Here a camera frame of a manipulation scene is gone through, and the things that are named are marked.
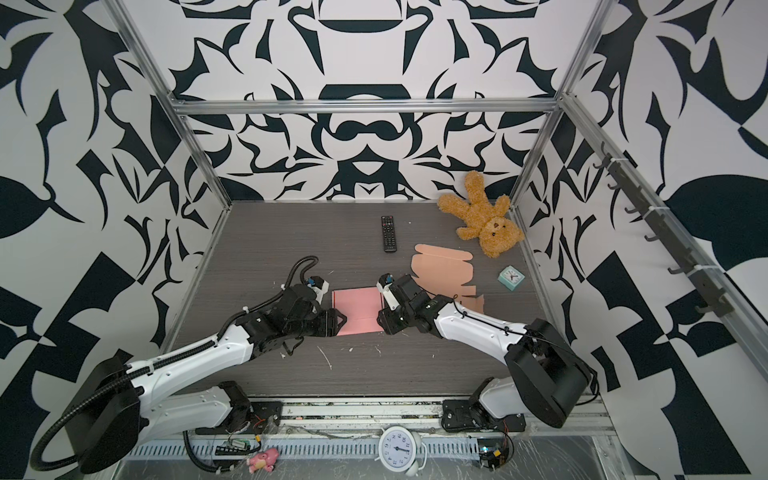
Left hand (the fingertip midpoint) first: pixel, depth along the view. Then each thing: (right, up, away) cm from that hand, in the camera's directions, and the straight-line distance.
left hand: (341, 313), depth 81 cm
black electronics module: (+37, -30, -10) cm, 49 cm away
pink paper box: (+5, 0, +8) cm, 10 cm away
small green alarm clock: (+52, +7, +17) cm, 55 cm away
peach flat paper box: (+31, +9, +18) cm, 37 cm away
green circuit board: (-22, -27, -12) cm, 37 cm away
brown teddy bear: (+47, +27, +24) cm, 59 cm away
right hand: (+12, -2, +4) cm, 12 cm away
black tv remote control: (+13, +21, +27) cm, 37 cm away
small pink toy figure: (-15, -29, -15) cm, 35 cm away
